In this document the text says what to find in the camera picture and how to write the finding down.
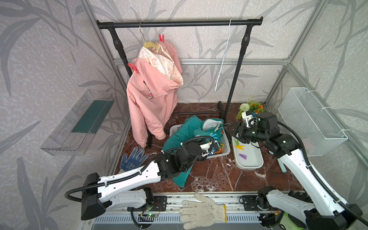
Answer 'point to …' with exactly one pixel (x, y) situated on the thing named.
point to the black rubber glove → (308, 214)
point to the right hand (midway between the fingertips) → (225, 130)
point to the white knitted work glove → (203, 213)
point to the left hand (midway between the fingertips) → (204, 140)
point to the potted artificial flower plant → (252, 106)
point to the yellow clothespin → (240, 147)
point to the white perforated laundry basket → (174, 129)
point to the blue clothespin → (213, 135)
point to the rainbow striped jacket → (220, 151)
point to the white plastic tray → (247, 156)
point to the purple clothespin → (243, 156)
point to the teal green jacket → (193, 127)
